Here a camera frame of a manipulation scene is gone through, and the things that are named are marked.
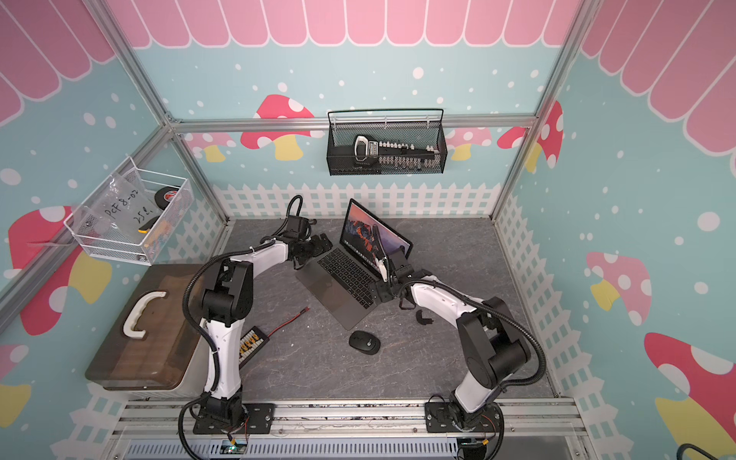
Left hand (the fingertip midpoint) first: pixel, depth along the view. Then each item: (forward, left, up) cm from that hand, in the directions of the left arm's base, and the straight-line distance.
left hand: (323, 251), depth 107 cm
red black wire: (-23, +4, -3) cm, 24 cm away
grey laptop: (-9, -8, -2) cm, 13 cm away
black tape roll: (-5, +39, +31) cm, 50 cm away
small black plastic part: (-26, -35, -2) cm, 43 cm away
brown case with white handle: (-40, +37, +11) cm, 56 cm away
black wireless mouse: (-34, -17, -1) cm, 38 cm away
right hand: (-17, -23, +4) cm, 29 cm away
